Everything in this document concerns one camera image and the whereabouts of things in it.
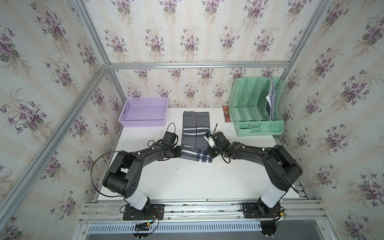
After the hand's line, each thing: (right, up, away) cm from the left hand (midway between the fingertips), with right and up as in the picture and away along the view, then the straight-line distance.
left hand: (181, 153), depth 93 cm
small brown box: (+35, +23, +21) cm, 46 cm away
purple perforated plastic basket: (-32, +28, +25) cm, 49 cm away
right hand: (+19, +2, +1) cm, 19 cm away
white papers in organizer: (+60, +35, +6) cm, 70 cm away
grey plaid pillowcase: (+9, +8, +8) cm, 15 cm away
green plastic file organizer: (+59, +32, +26) cm, 72 cm away
